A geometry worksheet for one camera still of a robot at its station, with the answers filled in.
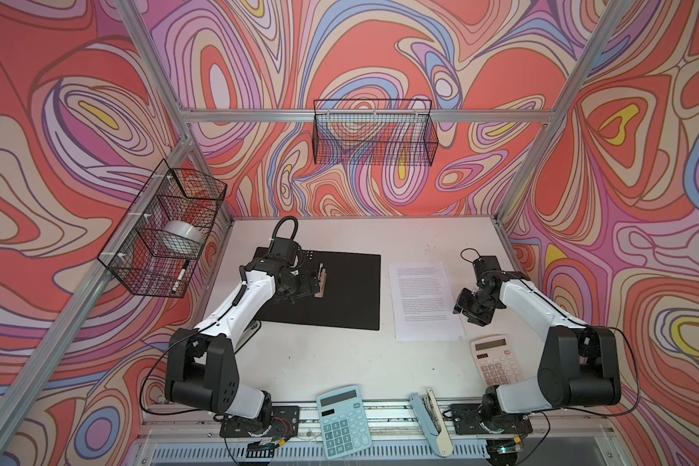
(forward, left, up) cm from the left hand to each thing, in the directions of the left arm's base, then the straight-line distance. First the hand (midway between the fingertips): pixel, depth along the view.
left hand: (309, 287), depth 87 cm
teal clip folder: (+2, -13, -10) cm, 16 cm away
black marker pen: (-6, +30, +15) cm, 34 cm away
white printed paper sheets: (0, -37, -11) cm, 39 cm away
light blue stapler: (-35, -33, -7) cm, 48 cm away
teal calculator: (-34, -11, -9) cm, 37 cm away
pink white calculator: (-18, -55, -9) cm, 58 cm away
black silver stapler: (-11, +20, -11) cm, 25 cm away
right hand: (-7, -47, -7) cm, 48 cm away
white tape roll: (+5, +30, +21) cm, 37 cm away
